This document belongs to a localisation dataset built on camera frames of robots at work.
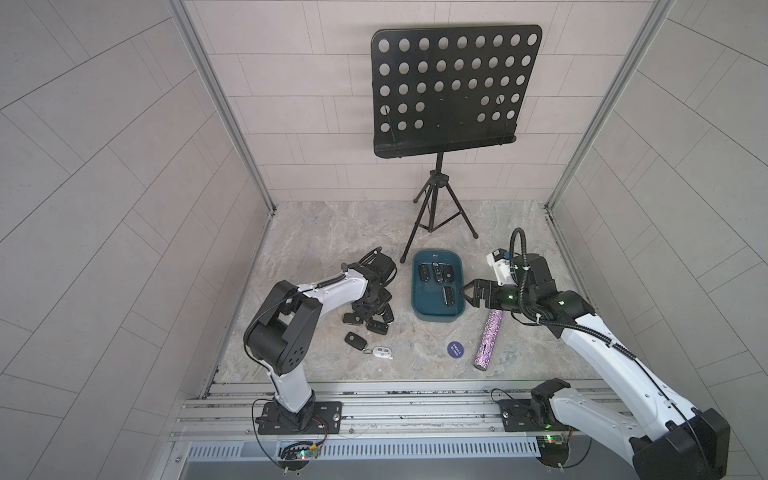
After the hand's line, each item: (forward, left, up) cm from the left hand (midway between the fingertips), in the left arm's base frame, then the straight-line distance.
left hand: (388, 304), depth 92 cm
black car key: (-6, +10, +3) cm, 12 cm away
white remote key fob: (-15, +1, +2) cm, 15 cm away
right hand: (-5, -21, +17) cm, 28 cm away
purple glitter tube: (-8, -30, +4) cm, 32 cm away
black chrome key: (+2, -19, +3) cm, 19 cm away
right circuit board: (-36, -38, +2) cm, 53 cm away
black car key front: (-12, +9, +2) cm, 15 cm away
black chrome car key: (+10, -19, +3) cm, 22 cm away
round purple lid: (-14, -19, +1) cm, 24 cm away
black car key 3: (+10, -12, +3) cm, 16 cm away
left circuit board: (-38, +20, +2) cm, 43 cm away
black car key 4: (+10, -16, +3) cm, 19 cm away
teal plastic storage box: (+6, -16, +1) cm, 17 cm away
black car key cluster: (-4, 0, +2) cm, 5 cm away
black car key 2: (-8, +3, +2) cm, 9 cm away
